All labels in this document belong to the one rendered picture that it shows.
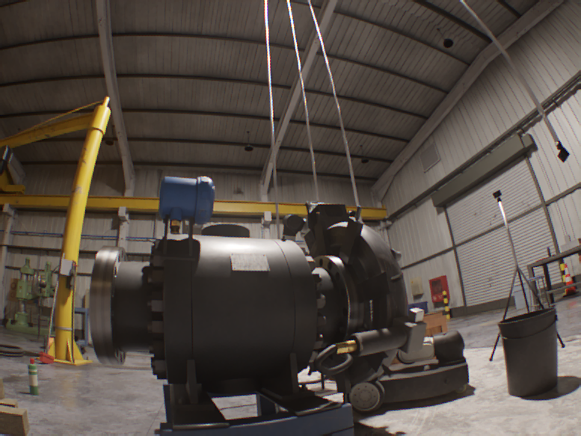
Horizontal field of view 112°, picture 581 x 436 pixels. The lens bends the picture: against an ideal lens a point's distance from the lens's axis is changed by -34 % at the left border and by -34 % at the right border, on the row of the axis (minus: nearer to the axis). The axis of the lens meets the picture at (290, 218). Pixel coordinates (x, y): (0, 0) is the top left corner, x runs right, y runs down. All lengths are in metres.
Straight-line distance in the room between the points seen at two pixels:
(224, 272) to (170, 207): 0.27
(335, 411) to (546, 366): 0.98
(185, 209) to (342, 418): 0.83
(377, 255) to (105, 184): 13.56
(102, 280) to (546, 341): 1.73
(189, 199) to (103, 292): 0.41
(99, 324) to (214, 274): 0.41
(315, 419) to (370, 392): 0.75
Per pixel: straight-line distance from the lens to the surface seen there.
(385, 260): 1.13
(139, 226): 12.97
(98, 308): 0.99
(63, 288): 4.35
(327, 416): 0.93
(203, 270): 0.94
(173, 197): 0.98
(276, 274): 0.99
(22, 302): 12.78
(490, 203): 10.77
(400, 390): 1.66
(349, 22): 9.67
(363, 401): 1.66
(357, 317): 1.20
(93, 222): 13.62
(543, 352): 1.50
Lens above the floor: 0.51
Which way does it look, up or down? 21 degrees up
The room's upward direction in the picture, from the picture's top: 5 degrees counter-clockwise
